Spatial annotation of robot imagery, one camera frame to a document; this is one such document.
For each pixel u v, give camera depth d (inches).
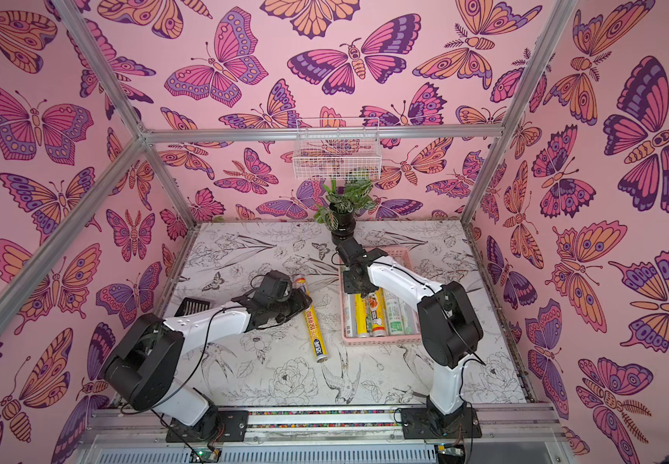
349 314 34.8
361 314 33.4
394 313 35.3
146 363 17.5
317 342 33.3
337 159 41.7
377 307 34.4
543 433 29.1
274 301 29.2
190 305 37.2
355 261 27.0
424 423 28.7
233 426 29.2
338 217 38.6
